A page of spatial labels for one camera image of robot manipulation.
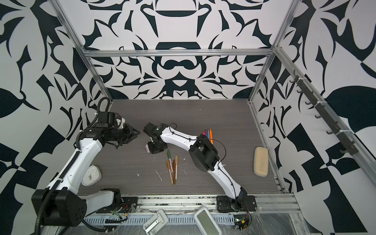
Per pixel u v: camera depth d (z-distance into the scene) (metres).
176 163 0.87
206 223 0.66
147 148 0.93
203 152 0.57
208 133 0.99
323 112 0.55
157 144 0.76
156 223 0.68
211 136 0.99
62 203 0.38
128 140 0.71
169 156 0.91
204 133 1.00
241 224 0.71
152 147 0.81
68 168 0.43
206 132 1.01
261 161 0.85
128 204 0.74
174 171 0.85
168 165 0.87
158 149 0.80
